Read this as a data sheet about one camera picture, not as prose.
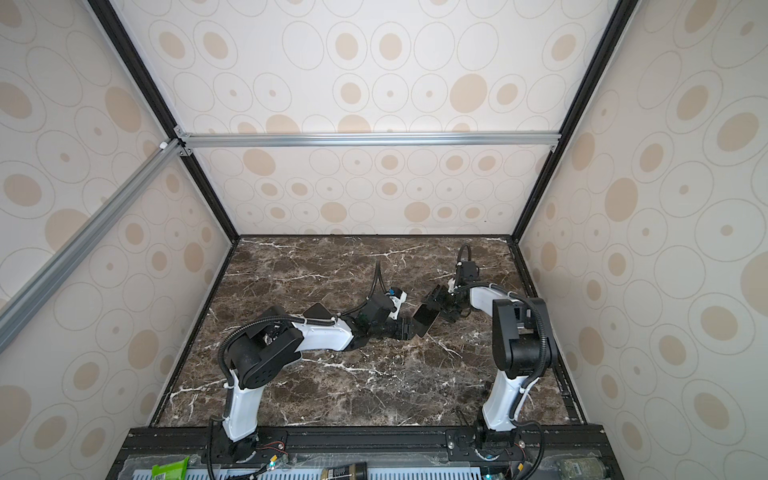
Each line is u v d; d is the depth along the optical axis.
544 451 0.70
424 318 0.95
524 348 0.50
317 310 0.99
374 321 0.74
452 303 0.85
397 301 0.85
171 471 0.69
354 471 0.68
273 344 0.51
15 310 0.51
